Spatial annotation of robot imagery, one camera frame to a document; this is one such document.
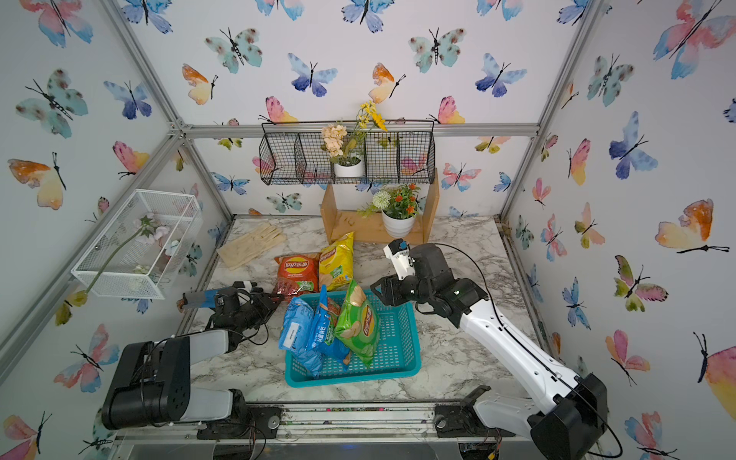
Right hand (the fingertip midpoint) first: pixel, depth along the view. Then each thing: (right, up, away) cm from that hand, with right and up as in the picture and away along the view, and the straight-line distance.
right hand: (381, 282), depth 73 cm
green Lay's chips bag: (-6, -10, 0) cm, 12 cm away
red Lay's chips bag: (-27, 0, +21) cm, 34 cm away
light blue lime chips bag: (-14, -13, -4) cm, 19 cm away
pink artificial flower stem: (-60, +13, +1) cm, 62 cm away
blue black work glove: (-58, -8, +23) cm, 63 cm away
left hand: (-31, -6, +19) cm, 37 cm away
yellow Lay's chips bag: (-15, +4, +21) cm, 26 cm away
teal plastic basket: (+5, -23, +12) cm, 26 cm away
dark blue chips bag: (-21, -12, -3) cm, 25 cm away
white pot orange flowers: (+6, +22, +23) cm, 32 cm away
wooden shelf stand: (-4, +16, +35) cm, 38 cm away
